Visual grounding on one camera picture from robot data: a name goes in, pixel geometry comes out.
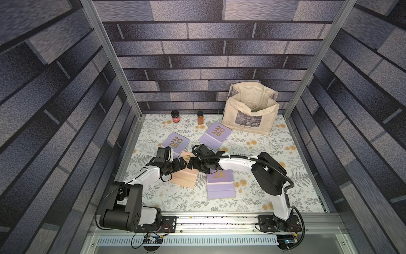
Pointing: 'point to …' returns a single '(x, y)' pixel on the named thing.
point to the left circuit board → (153, 238)
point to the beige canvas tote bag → (251, 106)
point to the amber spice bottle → (200, 117)
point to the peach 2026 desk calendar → (186, 177)
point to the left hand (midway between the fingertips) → (181, 163)
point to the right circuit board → (286, 241)
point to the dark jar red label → (175, 116)
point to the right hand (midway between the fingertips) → (191, 166)
